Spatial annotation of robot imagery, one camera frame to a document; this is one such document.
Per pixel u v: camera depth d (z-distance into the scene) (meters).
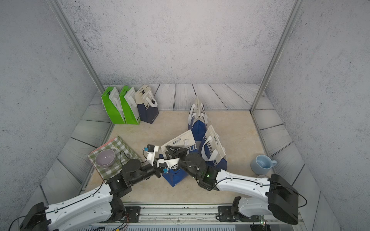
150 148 0.65
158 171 0.58
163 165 0.57
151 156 0.65
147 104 1.01
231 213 0.65
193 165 0.52
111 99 0.96
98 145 1.04
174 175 0.76
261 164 0.89
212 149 0.77
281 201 0.40
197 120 0.91
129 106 0.99
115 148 0.98
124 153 0.98
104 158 0.91
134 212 0.73
